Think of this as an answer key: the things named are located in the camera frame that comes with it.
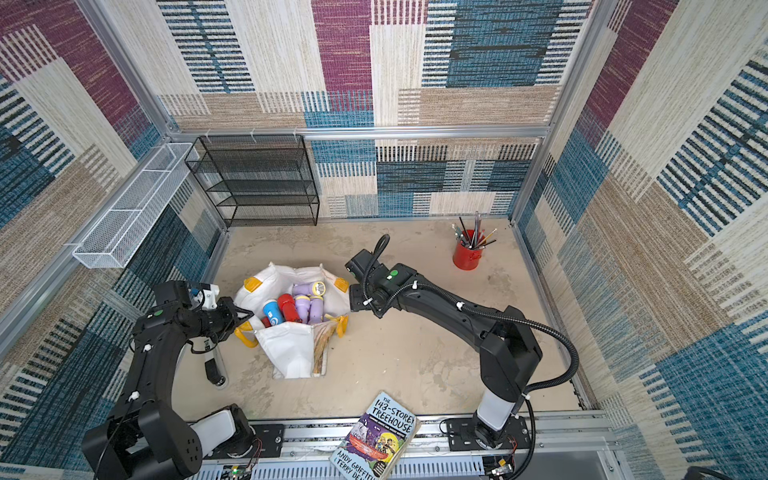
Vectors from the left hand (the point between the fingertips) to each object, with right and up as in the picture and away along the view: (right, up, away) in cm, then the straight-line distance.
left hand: (253, 312), depth 81 cm
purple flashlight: (+11, +1, +7) cm, 13 cm away
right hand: (+30, +2, +2) cm, 30 cm away
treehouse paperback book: (+34, -28, -9) cm, 45 cm away
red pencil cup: (+62, +16, +20) cm, 67 cm away
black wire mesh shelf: (-11, +42, +29) cm, 52 cm away
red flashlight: (+8, +1, +4) cm, 9 cm away
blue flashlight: (+4, 0, +4) cm, 5 cm away
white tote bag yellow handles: (+11, -10, 0) cm, 15 cm away
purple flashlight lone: (+15, -1, +8) cm, 17 cm away
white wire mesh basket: (-28, +19, -9) cm, 35 cm away
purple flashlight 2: (+14, +5, +13) cm, 20 cm away
